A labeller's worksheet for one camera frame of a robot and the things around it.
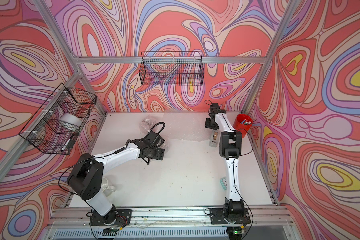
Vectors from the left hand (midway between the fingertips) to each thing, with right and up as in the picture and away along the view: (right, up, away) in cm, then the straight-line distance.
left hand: (159, 154), depth 91 cm
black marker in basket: (-41, +9, -19) cm, 46 cm away
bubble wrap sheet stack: (+17, +18, +21) cm, 32 cm away
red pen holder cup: (+56, +20, +10) cm, 60 cm away
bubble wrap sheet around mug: (-11, +18, +11) cm, 24 cm away
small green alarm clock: (+37, -14, -8) cm, 41 cm away
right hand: (+35, +15, +19) cm, 43 cm away
